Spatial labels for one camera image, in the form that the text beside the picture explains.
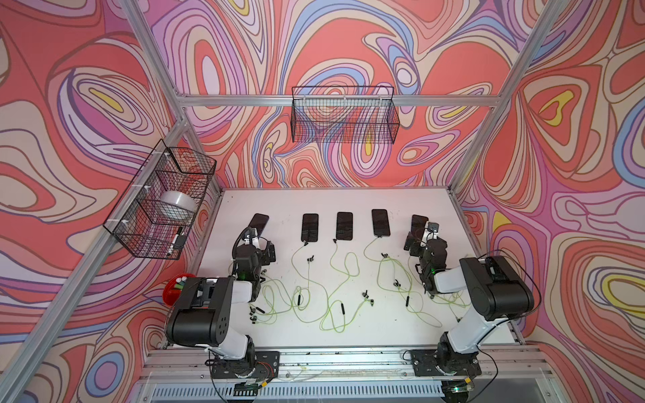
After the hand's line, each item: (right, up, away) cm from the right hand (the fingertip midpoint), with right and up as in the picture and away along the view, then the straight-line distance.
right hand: (422, 239), depth 96 cm
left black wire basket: (-88, +9, -24) cm, 92 cm away
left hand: (-63, -1, -3) cm, 63 cm away
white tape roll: (-81, +13, -23) cm, 86 cm away
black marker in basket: (-82, +4, -23) cm, 85 cm away
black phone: (-67, +6, +12) cm, 68 cm away
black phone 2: (-44, +4, +9) cm, 46 cm away
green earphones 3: (-27, -11, -3) cm, 30 cm away
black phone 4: (-14, +6, +9) cm, 18 cm away
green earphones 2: (-43, -21, -11) cm, 49 cm away
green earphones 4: (-7, -21, -10) cm, 24 cm away
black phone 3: (-30, +3, +10) cm, 31 cm away
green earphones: (-54, -20, -10) cm, 59 cm away
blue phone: (+2, +4, +10) cm, 11 cm away
